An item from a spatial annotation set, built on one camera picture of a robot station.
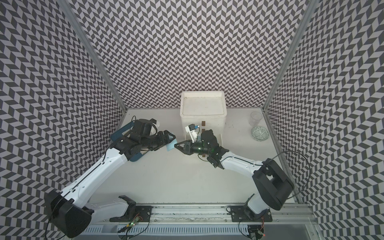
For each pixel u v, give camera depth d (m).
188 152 0.67
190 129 0.71
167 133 0.69
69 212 0.36
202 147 0.67
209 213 0.75
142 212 0.72
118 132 1.01
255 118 1.06
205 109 0.87
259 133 1.02
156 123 0.71
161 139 0.67
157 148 0.67
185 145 0.68
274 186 0.43
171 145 0.73
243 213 0.64
